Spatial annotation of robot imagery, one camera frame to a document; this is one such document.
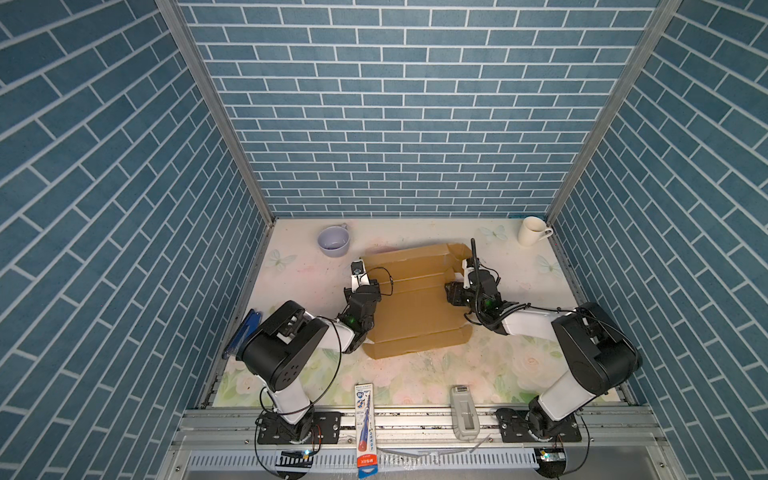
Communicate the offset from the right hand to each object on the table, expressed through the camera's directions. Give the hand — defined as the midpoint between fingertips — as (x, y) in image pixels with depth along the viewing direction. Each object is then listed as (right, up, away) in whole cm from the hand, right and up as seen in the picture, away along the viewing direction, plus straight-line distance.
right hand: (453, 285), depth 95 cm
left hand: (-26, +4, -4) cm, 27 cm away
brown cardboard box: (-13, -10, +5) cm, 17 cm away
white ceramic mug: (+30, +18, +10) cm, 37 cm away
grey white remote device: (-1, -30, -21) cm, 37 cm away
